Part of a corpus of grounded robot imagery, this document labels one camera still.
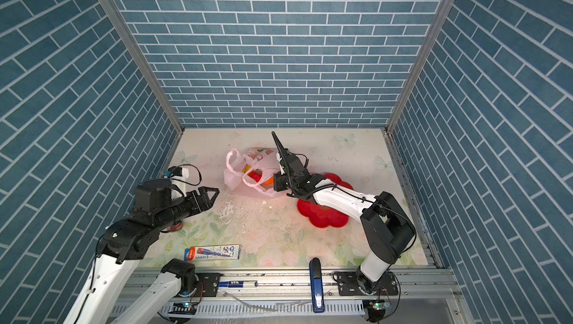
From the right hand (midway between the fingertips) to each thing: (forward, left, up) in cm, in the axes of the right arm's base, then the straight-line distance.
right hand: (275, 177), depth 86 cm
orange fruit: (-6, +1, +6) cm, 8 cm away
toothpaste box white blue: (-26, +20, -13) cm, 35 cm away
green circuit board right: (-36, -38, -15) cm, 54 cm away
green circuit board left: (-42, +25, -16) cm, 52 cm away
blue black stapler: (-33, -18, -10) cm, 39 cm away
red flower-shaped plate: (-8, -19, -13) cm, 25 cm away
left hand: (-15, +15, +11) cm, 24 cm away
